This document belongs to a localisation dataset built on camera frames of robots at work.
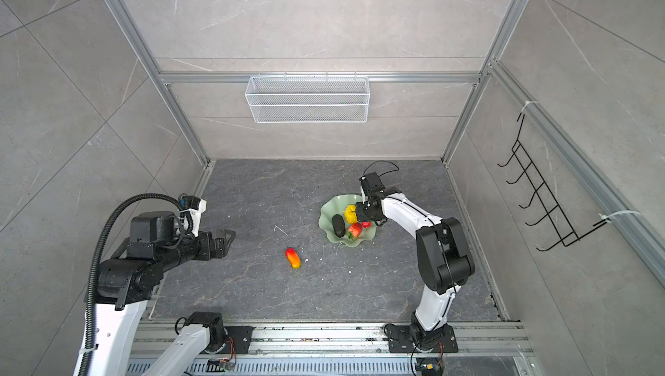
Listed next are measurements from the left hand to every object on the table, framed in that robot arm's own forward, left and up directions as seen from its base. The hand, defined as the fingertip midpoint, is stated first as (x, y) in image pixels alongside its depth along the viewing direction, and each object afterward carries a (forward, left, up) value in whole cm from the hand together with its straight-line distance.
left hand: (220, 230), depth 67 cm
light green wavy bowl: (+23, -31, -24) cm, 45 cm away
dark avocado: (+14, -32, -24) cm, 42 cm away
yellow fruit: (+17, -36, -22) cm, 46 cm away
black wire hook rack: (+4, -86, +4) cm, 87 cm away
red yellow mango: (+2, -15, -24) cm, 29 cm away
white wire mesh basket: (+56, -21, +3) cm, 60 cm away
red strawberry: (+11, -37, -24) cm, 46 cm away
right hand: (+17, -42, -21) cm, 50 cm away
